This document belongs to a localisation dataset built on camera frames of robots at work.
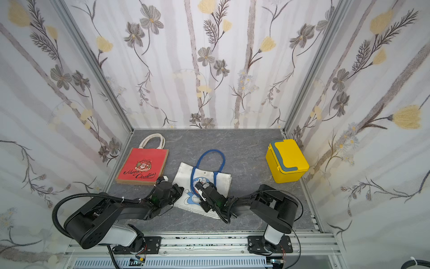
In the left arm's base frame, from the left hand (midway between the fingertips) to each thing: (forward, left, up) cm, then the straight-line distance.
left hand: (187, 187), depth 91 cm
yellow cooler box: (+8, -53, +13) cm, 55 cm away
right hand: (-5, -8, +1) cm, 9 cm away
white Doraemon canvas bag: (+13, -10, -3) cm, 17 cm away
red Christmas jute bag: (+16, +27, -1) cm, 31 cm away
